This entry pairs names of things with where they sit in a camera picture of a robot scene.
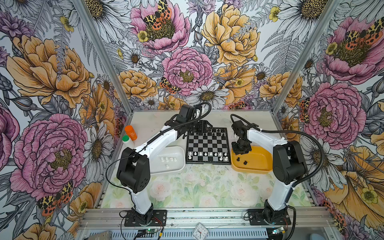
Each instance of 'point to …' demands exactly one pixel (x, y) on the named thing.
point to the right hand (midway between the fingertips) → (239, 156)
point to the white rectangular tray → (170, 159)
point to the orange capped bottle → (131, 132)
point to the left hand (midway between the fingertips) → (207, 130)
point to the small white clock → (200, 232)
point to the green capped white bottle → (127, 142)
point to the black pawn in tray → (245, 162)
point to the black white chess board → (210, 147)
